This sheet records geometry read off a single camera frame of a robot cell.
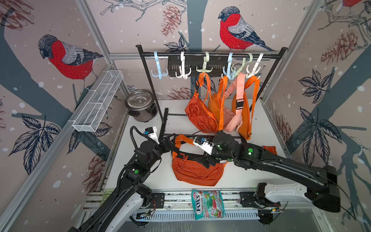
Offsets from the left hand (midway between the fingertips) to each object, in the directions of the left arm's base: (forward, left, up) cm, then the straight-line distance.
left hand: (174, 133), depth 74 cm
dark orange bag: (-11, -6, -20) cm, 24 cm away
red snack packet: (+2, -62, -21) cm, 65 cm away
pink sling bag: (+11, -34, -5) cm, 36 cm away
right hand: (-8, -13, -1) cm, 15 cm away
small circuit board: (-33, +15, -25) cm, 44 cm away
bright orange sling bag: (+23, -45, +4) cm, 50 cm away
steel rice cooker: (+27, +26, -8) cm, 38 cm away
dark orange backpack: (+18, -13, -2) cm, 23 cm away
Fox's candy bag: (-29, -17, -19) cm, 39 cm away
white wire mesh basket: (+4, +43, +7) cm, 44 cm away
